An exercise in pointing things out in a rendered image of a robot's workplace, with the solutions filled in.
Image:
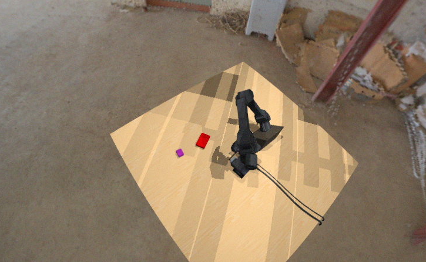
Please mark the red rectangular block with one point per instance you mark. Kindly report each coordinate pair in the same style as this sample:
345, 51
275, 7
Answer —
202, 141

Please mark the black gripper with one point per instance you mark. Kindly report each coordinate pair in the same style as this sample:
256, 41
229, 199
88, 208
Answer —
238, 163

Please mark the magenta cube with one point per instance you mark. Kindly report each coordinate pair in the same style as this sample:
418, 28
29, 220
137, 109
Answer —
180, 152

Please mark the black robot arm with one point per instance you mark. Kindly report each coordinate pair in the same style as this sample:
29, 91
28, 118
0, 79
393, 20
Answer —
245, 139

